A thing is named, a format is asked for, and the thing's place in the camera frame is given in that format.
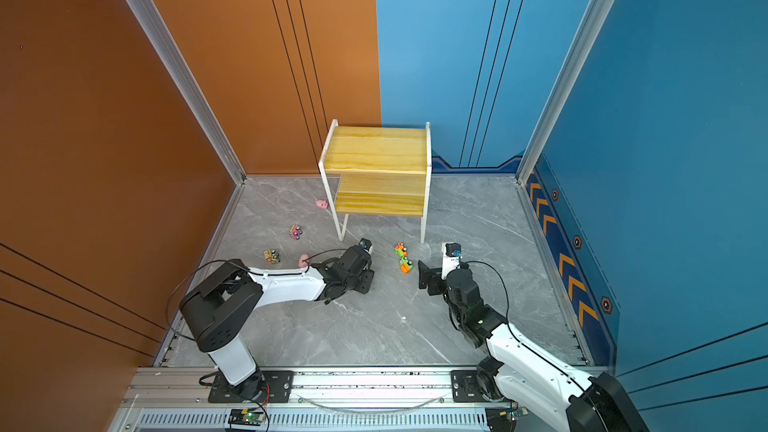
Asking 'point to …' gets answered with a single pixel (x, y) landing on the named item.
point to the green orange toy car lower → (405, 264)
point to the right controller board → (501, 419)
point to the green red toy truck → (272, 256)
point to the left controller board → (246, 416)
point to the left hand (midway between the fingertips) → (369, 272)
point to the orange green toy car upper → (401, 250)
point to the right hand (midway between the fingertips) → (430, 262)
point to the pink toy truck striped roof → (296, 231)
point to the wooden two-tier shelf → (376, 171)
